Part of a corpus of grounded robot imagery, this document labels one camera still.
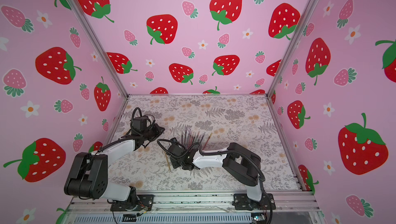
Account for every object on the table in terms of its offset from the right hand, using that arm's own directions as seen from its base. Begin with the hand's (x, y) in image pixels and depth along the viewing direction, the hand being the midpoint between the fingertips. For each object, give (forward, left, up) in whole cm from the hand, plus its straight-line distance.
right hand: (171, 161), depth 85 cm
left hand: (+18, +6, +6) cm, 20 cm away
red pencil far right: (+20, -21, -3) cm, 29 cm away
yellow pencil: (-1, +2, -3) cm, 3 cm away
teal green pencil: (+17, -12, -4) cm, 21 cm away
